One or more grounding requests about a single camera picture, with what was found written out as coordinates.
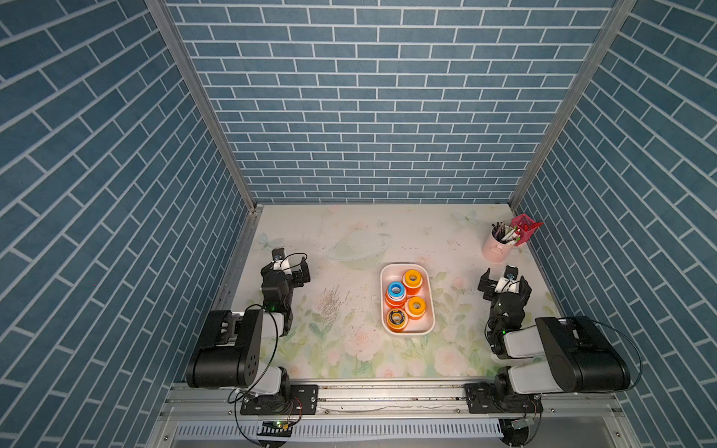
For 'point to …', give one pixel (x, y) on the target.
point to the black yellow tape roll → (396, 313)
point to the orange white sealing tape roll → (394, 303)
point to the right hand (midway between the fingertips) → (508, 275)
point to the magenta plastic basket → (526, 227)
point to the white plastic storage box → (407, 300)
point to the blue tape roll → (396, 290)
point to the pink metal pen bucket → (496, 250)
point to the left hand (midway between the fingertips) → (296, 258)
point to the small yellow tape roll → (416, 307)
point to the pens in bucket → (505, 233)
